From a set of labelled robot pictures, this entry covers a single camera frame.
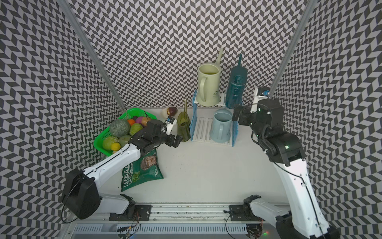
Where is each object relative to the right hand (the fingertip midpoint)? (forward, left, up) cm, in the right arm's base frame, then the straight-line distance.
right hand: (246, 110), depth 60 cm
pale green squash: (+7, +76, -33) cm, 83 cm away
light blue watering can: (+6, +7, -21) cm, 23 cm away
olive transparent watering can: (+16, +29, -29) cm, 44 cm away
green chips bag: (-11, +52, -37) cm, 65 cm away
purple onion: (+25, +62, -35) cm, 76 cm away
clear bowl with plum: (+35, +41, -37) cm, 65 cm away
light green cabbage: (+16, +62, -32) cm, 72 cm away
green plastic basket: (+5, +81, -31) cm, 87 cm away
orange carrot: (+23, +67, -34) cm, 78 cm away
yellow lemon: (+2, +69, -31) cm, 76 cm away
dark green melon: (+13, +69, -28) cm, 75 cm away
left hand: (+5, +32, -25) cm, 41 cm away
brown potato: (+22, +57, -32) cm, 68 cm away
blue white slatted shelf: (+22, +19, -40) cm, 49 cm away
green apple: (+7, +67, -33) cm, 75 cm away
